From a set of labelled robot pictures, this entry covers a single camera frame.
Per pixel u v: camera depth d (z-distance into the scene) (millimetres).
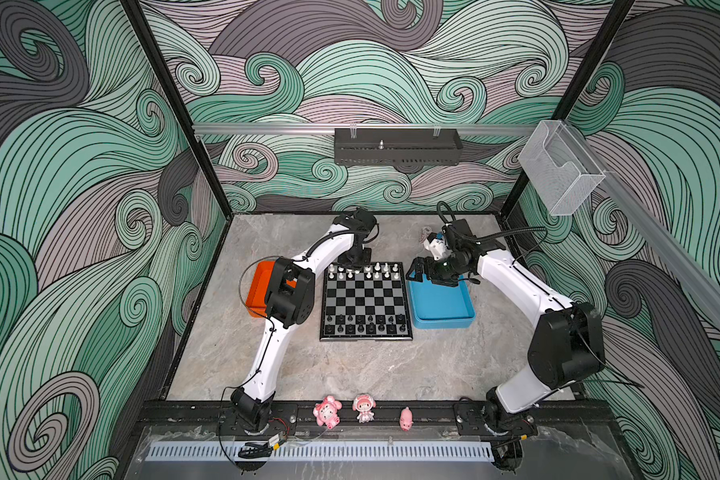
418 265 773
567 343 439
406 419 723
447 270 729
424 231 1076
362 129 946
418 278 777
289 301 596
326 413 713
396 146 957
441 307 947
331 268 1005
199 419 745
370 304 925
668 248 586
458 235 669
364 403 728
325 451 697
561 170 780
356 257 838
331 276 997
